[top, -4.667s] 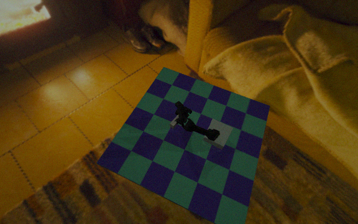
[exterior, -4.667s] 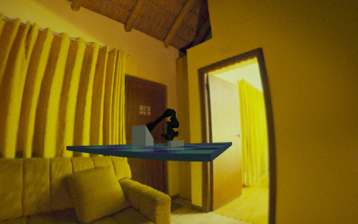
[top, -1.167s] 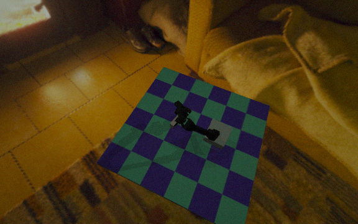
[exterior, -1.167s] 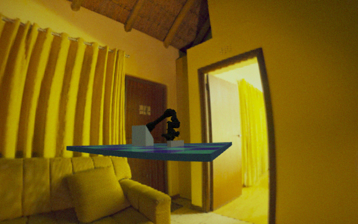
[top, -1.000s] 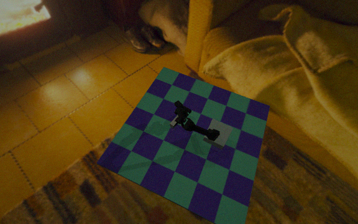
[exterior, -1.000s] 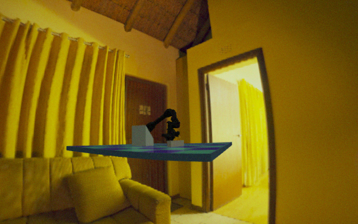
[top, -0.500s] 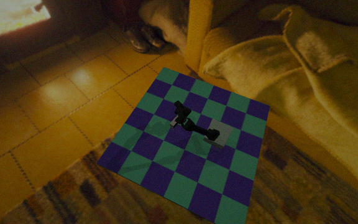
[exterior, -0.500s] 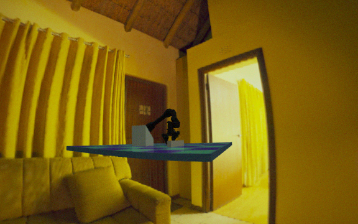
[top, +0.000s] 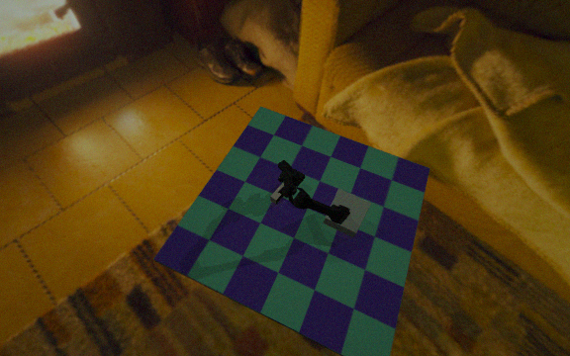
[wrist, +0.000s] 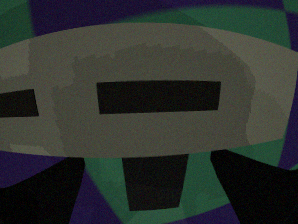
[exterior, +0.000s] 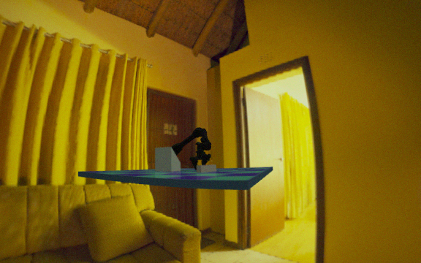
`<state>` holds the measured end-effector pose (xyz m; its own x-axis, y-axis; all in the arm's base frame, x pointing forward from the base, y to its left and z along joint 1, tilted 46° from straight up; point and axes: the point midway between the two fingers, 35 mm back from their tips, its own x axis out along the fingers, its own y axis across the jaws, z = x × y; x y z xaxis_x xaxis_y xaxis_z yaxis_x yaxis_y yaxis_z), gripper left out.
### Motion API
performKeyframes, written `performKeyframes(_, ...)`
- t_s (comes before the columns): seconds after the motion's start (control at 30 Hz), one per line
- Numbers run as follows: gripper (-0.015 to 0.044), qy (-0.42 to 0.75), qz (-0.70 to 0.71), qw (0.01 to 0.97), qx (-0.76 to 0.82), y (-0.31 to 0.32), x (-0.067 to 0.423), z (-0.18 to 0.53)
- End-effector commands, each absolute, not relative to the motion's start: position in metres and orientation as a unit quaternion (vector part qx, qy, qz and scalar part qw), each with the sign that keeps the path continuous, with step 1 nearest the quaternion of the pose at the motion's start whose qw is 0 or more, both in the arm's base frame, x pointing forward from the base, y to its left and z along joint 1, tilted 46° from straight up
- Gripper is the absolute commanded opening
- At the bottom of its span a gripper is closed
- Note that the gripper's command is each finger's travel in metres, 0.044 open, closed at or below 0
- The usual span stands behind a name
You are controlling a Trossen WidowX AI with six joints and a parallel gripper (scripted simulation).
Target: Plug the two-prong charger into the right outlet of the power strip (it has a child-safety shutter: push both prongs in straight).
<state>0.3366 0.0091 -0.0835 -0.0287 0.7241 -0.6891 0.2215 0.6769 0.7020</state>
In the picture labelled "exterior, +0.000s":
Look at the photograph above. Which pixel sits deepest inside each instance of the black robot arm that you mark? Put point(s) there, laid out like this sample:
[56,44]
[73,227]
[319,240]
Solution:
[203,145]

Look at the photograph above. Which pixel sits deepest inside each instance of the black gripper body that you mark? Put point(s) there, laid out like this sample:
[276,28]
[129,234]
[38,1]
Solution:
[196,158]

